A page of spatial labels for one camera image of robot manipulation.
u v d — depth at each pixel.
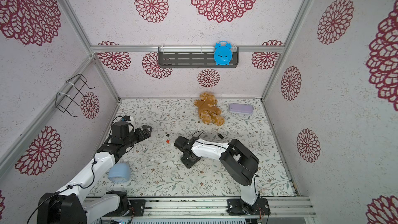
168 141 0.97
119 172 0.76
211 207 0.76
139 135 0.74
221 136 1.00
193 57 0.94
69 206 0.39
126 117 0.75
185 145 0.67
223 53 0.89
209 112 1.03
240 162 0.49
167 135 1.00
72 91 0.79
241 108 1.10
